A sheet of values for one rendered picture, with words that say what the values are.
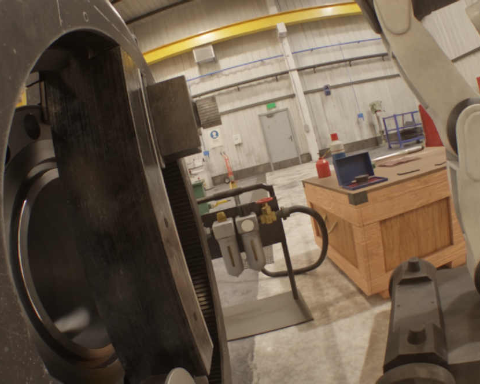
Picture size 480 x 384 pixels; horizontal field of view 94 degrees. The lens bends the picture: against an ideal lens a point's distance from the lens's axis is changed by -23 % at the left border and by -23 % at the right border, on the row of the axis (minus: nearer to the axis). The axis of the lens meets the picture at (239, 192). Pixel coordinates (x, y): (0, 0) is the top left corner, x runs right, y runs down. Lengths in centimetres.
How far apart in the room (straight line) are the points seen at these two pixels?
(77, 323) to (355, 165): 114
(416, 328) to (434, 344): 6
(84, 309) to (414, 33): 84
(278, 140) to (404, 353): 1053
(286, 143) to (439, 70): 1041
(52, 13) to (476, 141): 68
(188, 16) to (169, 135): 1249
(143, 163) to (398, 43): 56
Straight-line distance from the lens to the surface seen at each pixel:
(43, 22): 24
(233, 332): 127
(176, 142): 36
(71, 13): 29
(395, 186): 116
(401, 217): 121
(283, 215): 117
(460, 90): 71
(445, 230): 137
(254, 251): 118
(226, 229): 115
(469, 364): 74
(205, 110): 38
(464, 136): 66
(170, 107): 37
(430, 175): 125
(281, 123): 1103
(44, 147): 41
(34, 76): 46
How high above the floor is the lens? 68
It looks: 6 degrees down
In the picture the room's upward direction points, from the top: 14 degrees counter-clockwise
